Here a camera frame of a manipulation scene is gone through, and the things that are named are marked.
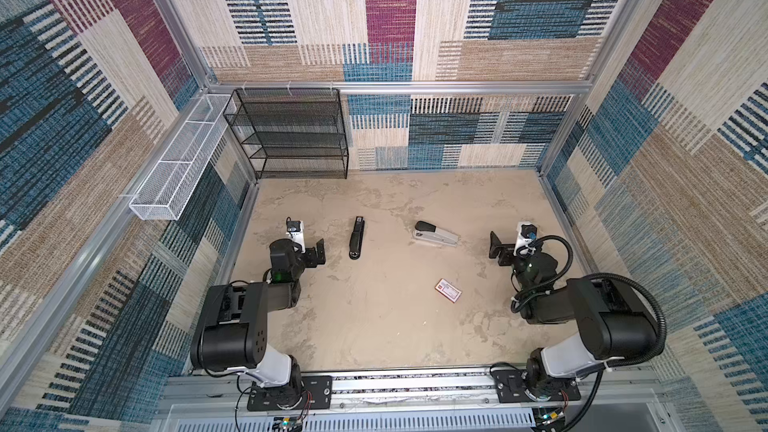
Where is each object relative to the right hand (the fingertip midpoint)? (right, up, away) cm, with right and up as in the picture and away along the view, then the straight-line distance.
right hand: (507, 234), depth 91 cm
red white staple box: (-18, -16, -2) cm, 25 cm away
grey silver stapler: (-22, 0, +8) cm, 24 cm away
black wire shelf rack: (-71, +35, +20) cm, 82 cm away
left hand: (-61, -1, +3) cm, 61 cm away
